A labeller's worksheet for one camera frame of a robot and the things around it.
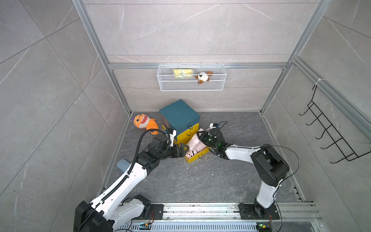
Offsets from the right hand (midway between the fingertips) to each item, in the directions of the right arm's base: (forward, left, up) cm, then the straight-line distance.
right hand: (197, 133), depth 92 cm
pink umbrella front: (-11, +4, -8) cm, 14 cm away
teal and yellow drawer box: (+2, +7, +10) cm, 12 cm away
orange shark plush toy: (+14, +40, -4) cm, 42 cm away
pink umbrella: (-7, +1, -1) cm, 7 cm away
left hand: (-15, +8, +9) cm, 19 cm away
